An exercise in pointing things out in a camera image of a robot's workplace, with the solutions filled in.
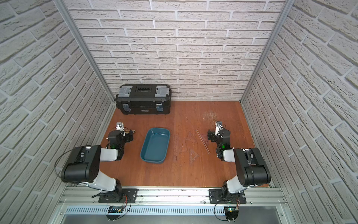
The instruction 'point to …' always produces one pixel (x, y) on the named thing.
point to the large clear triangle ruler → (189, 142)
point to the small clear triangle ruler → (193, 155)
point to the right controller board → (231, 212)
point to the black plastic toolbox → (133, 99)
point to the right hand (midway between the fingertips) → (218, 129)
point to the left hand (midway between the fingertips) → (124, 128)
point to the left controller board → (114, 209)
